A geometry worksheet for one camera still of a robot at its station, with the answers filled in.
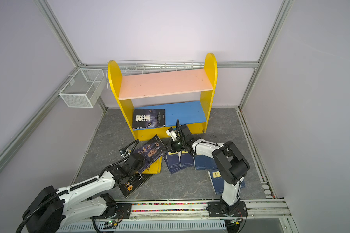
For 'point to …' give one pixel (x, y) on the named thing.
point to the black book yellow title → (133, 183)
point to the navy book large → (203, 162)
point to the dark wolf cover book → (143, 118)
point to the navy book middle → (186, 159)
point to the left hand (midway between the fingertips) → (140, 161)
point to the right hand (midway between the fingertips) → (161, 150)
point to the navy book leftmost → (172, 162)
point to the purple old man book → (149, 153)
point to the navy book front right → (218, 182)
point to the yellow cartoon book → (155, 168)
